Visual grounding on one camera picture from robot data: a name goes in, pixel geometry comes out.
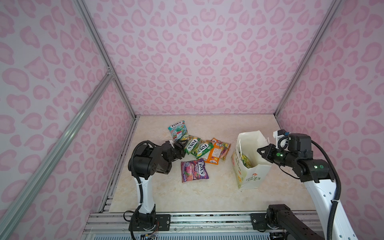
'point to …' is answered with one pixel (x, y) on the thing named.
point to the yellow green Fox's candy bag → (246, 161)
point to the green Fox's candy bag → (205, 146)
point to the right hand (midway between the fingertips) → (258, 148)
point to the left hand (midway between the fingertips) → (190, 141)
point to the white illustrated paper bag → (250, 167)
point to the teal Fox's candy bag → (178, 130)
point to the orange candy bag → (219, 150)
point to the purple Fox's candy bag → (193, 170)
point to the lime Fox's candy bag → (191, 144)
